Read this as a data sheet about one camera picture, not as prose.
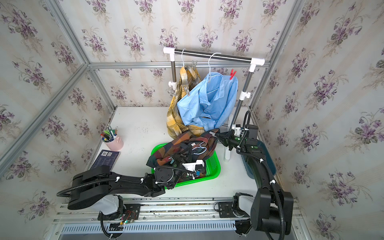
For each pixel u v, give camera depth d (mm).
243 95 722
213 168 824
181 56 634
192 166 626
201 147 674
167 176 539
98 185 420
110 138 891
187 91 697
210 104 790
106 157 908
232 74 782
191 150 686
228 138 697
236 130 764
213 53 610
